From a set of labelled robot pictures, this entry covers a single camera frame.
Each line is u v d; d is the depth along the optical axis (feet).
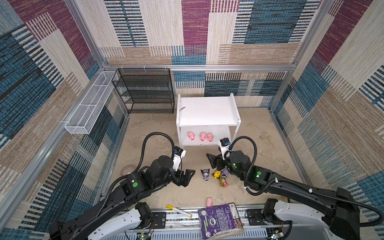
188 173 1.97
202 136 2.73
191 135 2.73
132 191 1.50
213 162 2.18
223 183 2.72
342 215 1.29
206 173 2.79
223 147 2.09
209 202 2.53
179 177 1.94
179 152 1.93
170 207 2.53
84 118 3.00
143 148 1.82
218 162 2.13
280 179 1.68
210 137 2.73
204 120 2.27
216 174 2.78
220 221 2.34
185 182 1.97
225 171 2.11
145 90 3.59
